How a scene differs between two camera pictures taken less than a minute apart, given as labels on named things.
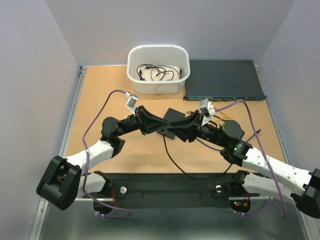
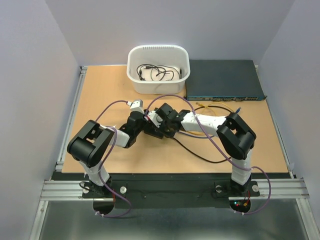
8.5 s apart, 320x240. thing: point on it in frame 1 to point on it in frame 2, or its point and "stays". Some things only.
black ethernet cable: (185, 172) to (197, 156)
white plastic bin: (158, 69) stays
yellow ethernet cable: (225, 112) to (205, 106)
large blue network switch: (222, 80) stays
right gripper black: (189, 132) to (168, 134)
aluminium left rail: (64, 147) stays
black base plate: (173, 190) stays
